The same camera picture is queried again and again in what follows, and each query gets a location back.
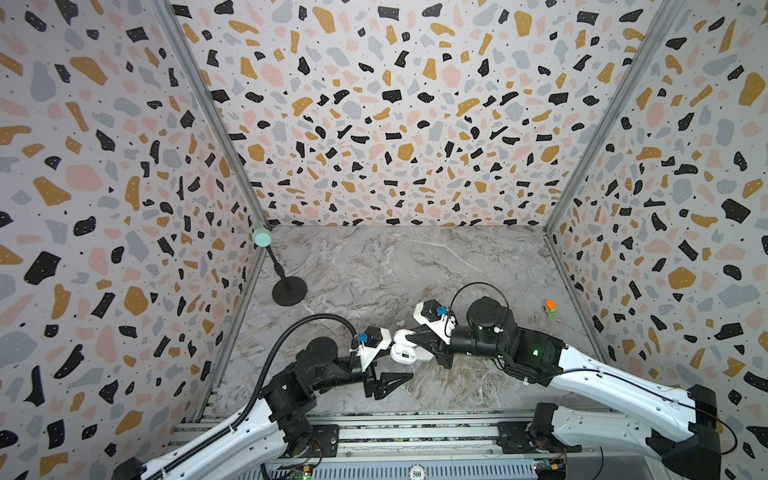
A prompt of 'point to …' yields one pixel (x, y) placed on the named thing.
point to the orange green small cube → (551, 308)
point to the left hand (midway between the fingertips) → (410, 360)
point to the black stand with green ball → (289, 290)
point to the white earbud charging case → (403, 351)
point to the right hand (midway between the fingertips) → (410, 332)
